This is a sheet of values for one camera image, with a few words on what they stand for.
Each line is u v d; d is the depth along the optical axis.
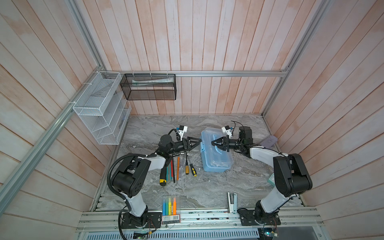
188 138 0.76
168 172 0.89
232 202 0.78
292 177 0.49
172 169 0.90
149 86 1.04
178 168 0.90
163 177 0.87
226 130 0.85
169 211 0.75
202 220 0.75
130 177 0.48
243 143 0.75
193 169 0.90
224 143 0.79
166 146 0.72
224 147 0.80
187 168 0.90
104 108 0.72
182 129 0.80
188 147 0.73
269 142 1.00
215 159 0.82
